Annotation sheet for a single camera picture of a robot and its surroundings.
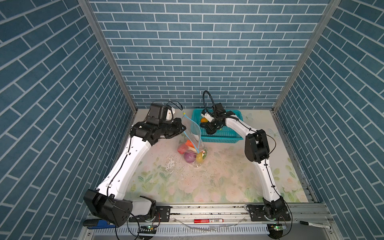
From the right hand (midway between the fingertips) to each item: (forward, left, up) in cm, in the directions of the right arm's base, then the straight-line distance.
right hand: (207, 123), depth 105 cm
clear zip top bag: (-17, +8, +11) cm, 22 cm away
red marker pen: (-58, +2, -6) cm, 58 cm away
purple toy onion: (-27, +9, 0) cm, 28 cm away
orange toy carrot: (-15, +11, -4) cm, 19 cm away
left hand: (-24, +9, +25) cm, 35 cm away
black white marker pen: (-54, -55, -6) cm, 78 cm away
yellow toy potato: (-28, +3, +3) cm, 29 cm away
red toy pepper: (-23, +14, +3) cm, 27 cm away
